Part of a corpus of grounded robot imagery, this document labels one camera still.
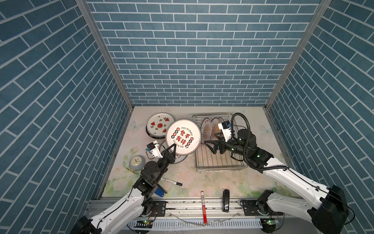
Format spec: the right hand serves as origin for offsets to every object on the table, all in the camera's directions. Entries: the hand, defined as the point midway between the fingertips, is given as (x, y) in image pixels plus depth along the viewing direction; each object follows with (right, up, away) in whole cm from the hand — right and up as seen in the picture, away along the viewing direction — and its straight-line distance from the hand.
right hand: (208, 136), depth 73 cm
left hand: (-16, -5, +2) cm, 17 cm away
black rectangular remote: (+9, -34, +1) cm, 35 cm away
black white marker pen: (-19, -27, +9) cm, 35 cm away
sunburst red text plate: (0, +1, +25) cm, 25 cm away
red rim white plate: (-12, 0, +5) cm, 13 cm away
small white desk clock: (-42, -17, +13) cm, 47 cm away
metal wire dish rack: (0, -17, +15) cm, 23 cm away
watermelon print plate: (-34, +5, +32) cm, 47 cm away
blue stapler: (-26, -31, +5) cm, 40 cm away
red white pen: (-2, -38, +1) cm, 38 cm away
